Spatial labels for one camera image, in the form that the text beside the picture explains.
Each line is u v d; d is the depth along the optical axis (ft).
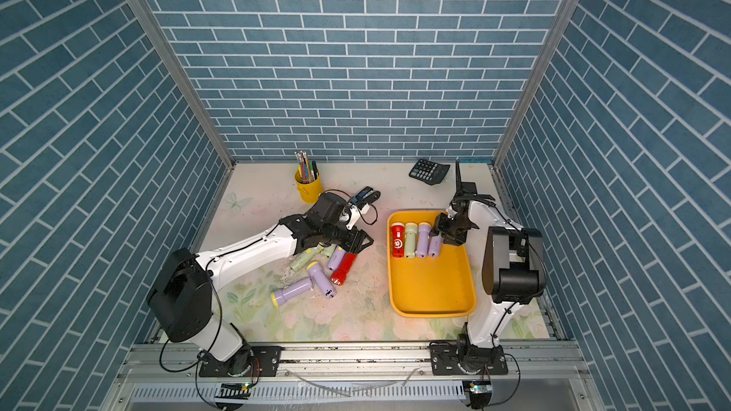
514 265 1.64
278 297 2.66
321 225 2.15
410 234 3.14
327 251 2.99
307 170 3.37
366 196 3.55
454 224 2.67
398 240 3.07
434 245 3.01
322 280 2.81
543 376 2.43
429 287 2.96
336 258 2.92
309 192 3.35
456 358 2.41
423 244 3.07
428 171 3.79
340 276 2.85
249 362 2.22
